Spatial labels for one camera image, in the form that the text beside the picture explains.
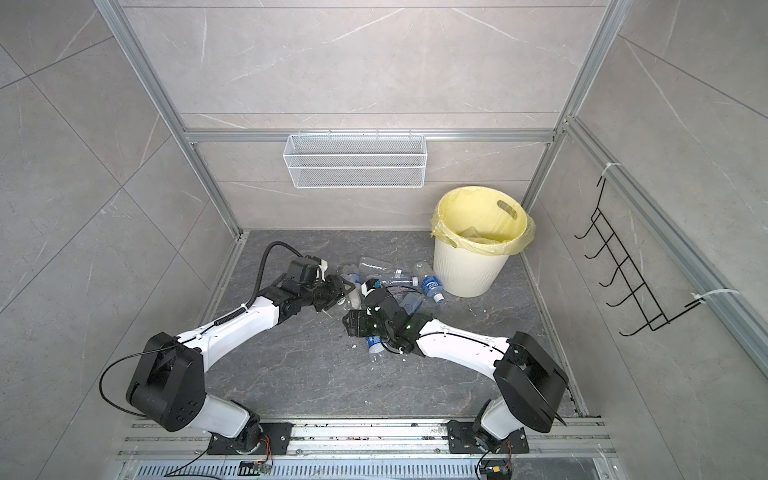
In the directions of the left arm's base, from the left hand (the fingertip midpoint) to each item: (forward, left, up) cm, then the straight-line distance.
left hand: (352, 283), depth 85 cm
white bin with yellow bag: (+22, -42, -1) cm, 47 cm away
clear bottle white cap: (+16, -5, -13) cm, 21 cm away
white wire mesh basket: (+41, -1, +14) cm, 43 cm away
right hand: (-10, 0, -3) cm, 10 cm away
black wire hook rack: (-21, -65, +17) cm, 70 cm away
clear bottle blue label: (+5, -26, -11) cm, 28 cm away
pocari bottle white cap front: (-15, -6, -12) cm, 20 cm away
